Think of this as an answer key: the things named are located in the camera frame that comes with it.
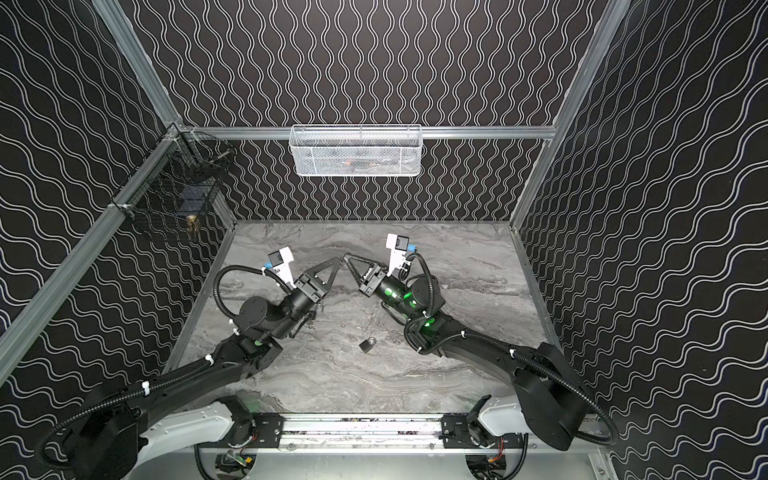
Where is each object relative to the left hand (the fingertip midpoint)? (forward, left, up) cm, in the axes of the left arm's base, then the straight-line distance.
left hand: (343, 263), depth 62 cm
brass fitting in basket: (+19, +46, -7) cm, 50 cm away
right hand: (+2, 0, -2) cm, 3 cm away
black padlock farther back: (-1, -2, -37) cm, 37 cm away
